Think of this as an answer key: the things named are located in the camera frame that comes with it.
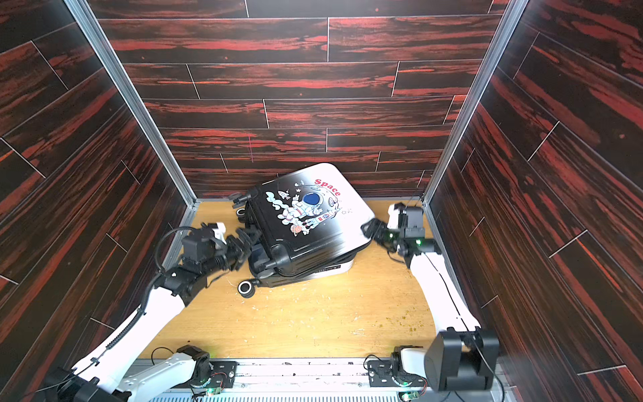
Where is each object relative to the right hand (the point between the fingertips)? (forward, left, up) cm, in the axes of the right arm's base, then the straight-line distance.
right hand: (374, 230), depth 83 cm
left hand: (-9, +36, +4) cm, 37 cm away
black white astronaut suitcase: (+1, +23, +2) cm, 23 cm away
